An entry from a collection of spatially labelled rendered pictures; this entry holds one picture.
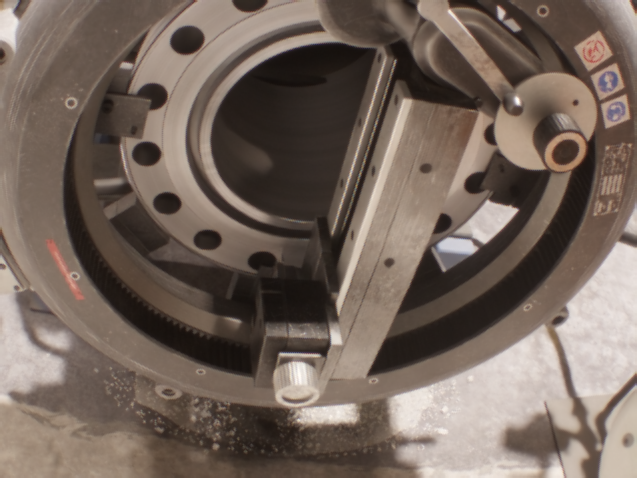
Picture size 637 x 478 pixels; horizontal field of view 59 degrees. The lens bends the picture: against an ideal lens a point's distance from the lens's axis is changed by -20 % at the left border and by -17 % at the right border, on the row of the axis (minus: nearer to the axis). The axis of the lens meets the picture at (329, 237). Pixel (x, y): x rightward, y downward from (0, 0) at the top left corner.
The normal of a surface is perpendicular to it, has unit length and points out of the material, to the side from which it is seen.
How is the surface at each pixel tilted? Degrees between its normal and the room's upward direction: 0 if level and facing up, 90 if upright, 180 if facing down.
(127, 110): 90
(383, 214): 90
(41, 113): 90
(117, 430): 0
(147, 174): 90
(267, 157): 16
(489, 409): 0
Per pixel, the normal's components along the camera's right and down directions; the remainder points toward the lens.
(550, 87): 0.12, 0.71
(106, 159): 0.25, -0.70
